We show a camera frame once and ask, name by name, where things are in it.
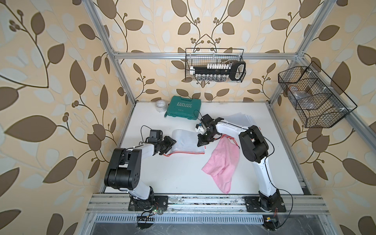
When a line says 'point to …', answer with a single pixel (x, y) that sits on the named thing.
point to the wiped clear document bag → (240, 119)
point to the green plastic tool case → (182, 107)
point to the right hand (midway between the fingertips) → (199, 145)
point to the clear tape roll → (161, 105)
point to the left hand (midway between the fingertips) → (172, 142)
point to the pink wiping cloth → (223, 162)
